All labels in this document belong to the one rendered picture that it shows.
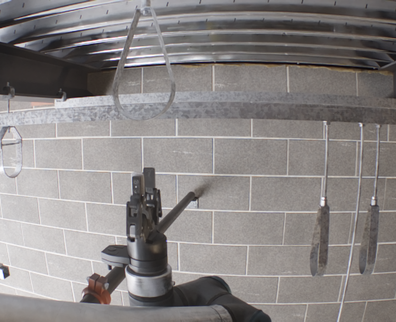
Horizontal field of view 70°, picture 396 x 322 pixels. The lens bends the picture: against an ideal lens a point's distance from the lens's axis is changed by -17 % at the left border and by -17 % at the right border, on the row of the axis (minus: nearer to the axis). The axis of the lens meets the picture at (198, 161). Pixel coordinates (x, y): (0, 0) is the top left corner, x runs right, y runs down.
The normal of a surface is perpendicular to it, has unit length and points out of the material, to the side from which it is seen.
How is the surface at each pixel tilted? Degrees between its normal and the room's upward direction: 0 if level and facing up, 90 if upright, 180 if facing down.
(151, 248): 90
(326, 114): 90
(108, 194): 90
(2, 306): 29
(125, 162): 90
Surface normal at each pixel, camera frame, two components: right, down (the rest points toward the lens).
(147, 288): 0.04, 0.12
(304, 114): -0.18, 0.12
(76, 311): 0.41, -0.89
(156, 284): 0.47, 0.10
